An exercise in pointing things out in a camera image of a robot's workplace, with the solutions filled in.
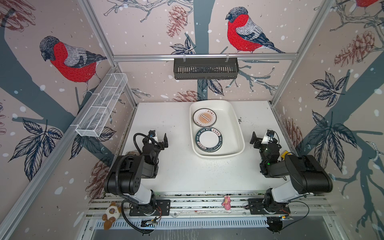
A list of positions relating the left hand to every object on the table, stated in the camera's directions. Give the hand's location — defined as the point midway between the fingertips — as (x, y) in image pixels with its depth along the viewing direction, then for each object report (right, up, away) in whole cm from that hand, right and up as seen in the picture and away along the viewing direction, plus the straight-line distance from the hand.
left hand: (159, 131), depth 90 cm
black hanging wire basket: (+30, +43, +14) cm, 54 cm away
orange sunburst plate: (+29, +8, +20) cm, 36 cm away
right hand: (+64, -1, 0) cm, 64 cm away
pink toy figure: (+38, -34, -17) cm, 54 cm away
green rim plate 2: (+31, -11, +3) cm, 33 cm away
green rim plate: (+31, -7, +8) cm, 33 cm away
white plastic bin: (+46, +4, +20) cm, 50 cm away
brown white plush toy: (-17, -38, -20) cm, 46 cm away
